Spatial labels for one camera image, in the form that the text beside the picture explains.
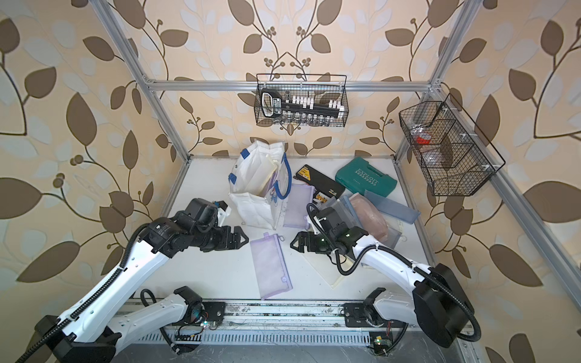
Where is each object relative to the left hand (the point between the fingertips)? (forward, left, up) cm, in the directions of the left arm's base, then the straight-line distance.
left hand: (236, 240), depth 71 cm
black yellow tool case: (+35, -32, -15) cm, 50 cm away
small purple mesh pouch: (-1, -10, -21) cm, 23 cm away
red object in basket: (+33, -65, +15) cm, 74 cm away
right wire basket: (+27, -72, +15) cm, 79 cm away
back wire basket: (+57, -28, +15) cm, 66 cm away
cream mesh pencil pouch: (-3, -32, -19) cm, 37 cm away
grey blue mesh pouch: (+25, -64, -20) cm, 71 cm away
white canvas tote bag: (+15, -8, -8) cm, 19 cm away
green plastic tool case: (+40, -49, -14) cm, 65 cm away
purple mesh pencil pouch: (+29, -21, -17) cm, 40 cm away
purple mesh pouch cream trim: (+35, -4, -10) cm, 37 cm away
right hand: (+3, -20, -11) cm, 23 cm away
